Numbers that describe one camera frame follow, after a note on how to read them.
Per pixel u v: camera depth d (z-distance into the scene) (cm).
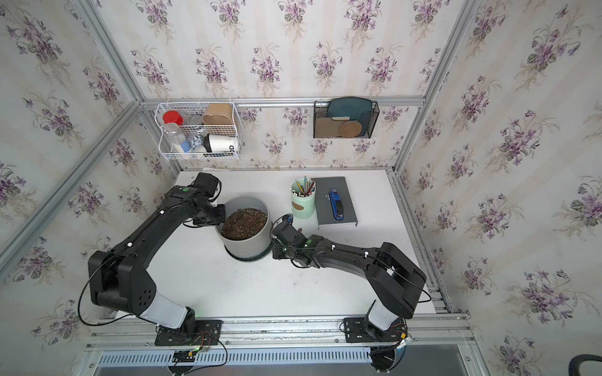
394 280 44
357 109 93
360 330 74
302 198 90
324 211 100
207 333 73
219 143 92
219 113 89
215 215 75
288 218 77
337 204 98
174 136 90
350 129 98
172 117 92
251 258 86
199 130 93
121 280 42
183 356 71
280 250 74
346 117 93
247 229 88
